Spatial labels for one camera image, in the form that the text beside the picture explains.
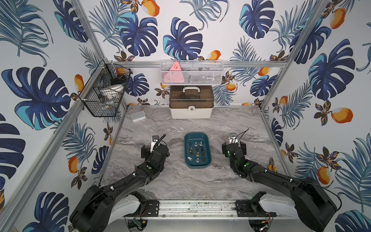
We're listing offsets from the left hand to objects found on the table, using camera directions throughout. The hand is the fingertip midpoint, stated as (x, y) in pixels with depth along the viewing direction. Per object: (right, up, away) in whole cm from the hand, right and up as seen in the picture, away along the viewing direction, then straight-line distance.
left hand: (152, 144), depth 84 cm
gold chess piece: (+27, -8, +9) cm, 29 cm away
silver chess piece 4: (+27, -11, +6) cm, 30 cm away
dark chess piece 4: (+30, -6, +12) cm, 33 cm away
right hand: (+48, +1, +2) cm, 48 cm away
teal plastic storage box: (+27, -6, +9) cm, 29 cm away
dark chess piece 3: (+27, -5, +11) cm, 29 cm away
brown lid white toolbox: (+23, +27, +19) cm, 40 cm away
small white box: (-18, +18, +30) cm, 39 cm away
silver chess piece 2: (+29, -2, +14) cm, 32 cm away
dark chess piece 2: (+23, -7, +13) cm, 27 cm away
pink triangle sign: (+12, +42, +6) cm, 44 cm away
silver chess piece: (+26, -2, +13) cm, 29 cm away
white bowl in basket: (-20, +30, -4) cm, 37 cm away
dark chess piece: (+22, -2, +14) cm, 26 cm away
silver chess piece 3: (+22, -10, +7) cm, 25 cm away
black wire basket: (-27, +29, -3) cm, 40 cm away
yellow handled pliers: (+72, -13, +4) cm, 73 cm away
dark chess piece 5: (+30, -11, +7) cm, 33 cm away
